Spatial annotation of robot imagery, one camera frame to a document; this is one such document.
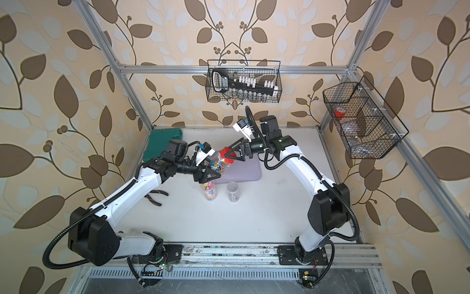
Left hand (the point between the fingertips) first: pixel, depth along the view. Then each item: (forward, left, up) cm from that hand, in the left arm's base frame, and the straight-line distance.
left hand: (213, 167), depth 76 cm
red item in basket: (+22, -56, +11) cm, 61 cm away
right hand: (+3, -6, +7) cm, 10 cm away
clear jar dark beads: (-3, -8, -14) cm, 17 cm away
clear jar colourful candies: (-4, +3, -14) cm, 15 cm away
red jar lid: (+2, -5, +8) cm, 10 cm away
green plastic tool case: (+35, +43, -26) cm, 61 cm away
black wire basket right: (+17, -64, +11) cm, 68 cm away
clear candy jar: (-1, -3, +4) cm, 5 cm away
